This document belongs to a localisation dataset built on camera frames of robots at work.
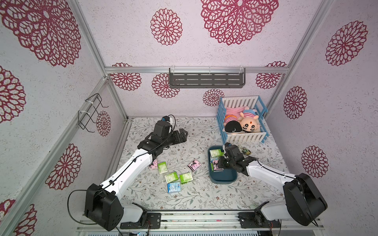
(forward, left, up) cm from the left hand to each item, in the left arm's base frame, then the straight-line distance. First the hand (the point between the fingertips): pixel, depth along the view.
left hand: (181, 135), depth 80 cm
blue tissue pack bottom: (-21, +5, -21) cm, 30 cm away
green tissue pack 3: (-16, -2, -21) cm, 26 cm away
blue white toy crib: (+37, -53, -9) cm, 65 cm away
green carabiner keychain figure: (+3, -43, -23) cm, 49 cm away
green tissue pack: (-9, +12, -20) cm, 26 cm away
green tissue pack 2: (-16, +6, -20) cm, 26 cm away
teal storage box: (-15, -25, -22) cm, 36 cm away
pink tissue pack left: (-9, +17, -21) cm, 28 cm away
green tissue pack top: (-1, -21, -18) cm, 27 cm away
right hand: (-7, -24, -19) cm, 31 cm away
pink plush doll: (+17, -33, -11) cm, 39 cm away
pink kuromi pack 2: (-7, -7, -22) cm, 24 cm away
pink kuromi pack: (-10, -20, -18) cm, 29 cm away
